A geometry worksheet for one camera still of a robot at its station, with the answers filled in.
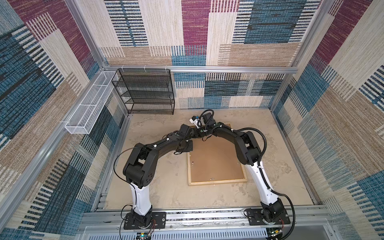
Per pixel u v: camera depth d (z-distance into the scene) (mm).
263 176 647
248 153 650
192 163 916
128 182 511
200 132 939
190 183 831
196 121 984
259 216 728
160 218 740
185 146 830
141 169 501
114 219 766
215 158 920
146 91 1121
